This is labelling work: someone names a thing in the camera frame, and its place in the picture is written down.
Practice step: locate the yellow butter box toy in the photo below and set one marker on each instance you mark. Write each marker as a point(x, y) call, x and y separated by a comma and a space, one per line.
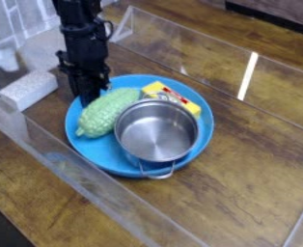
point(159, 91)

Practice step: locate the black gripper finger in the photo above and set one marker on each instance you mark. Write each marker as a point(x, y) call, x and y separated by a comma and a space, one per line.
point(73, 79)
point(90, 84)

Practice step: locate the white speckled foam block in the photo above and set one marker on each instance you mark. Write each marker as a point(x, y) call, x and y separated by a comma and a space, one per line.
point(29, 89)

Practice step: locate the green bitter gourd toy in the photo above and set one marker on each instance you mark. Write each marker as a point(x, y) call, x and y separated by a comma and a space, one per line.
point(98, 116)

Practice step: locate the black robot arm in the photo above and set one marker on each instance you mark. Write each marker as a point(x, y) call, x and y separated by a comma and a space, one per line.
point(77, 12)

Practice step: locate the clear acrylic barrier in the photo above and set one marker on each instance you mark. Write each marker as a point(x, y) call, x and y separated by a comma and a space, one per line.
point(237, 196)

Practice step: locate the blue round tray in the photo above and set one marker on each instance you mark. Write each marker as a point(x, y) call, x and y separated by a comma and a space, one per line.
point(103, 152)

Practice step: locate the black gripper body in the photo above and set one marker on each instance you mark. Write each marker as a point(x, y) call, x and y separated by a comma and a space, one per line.
point(82, 58)

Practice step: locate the stainless steel pot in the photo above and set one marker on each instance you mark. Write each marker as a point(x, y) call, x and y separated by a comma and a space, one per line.
point(155, 132)

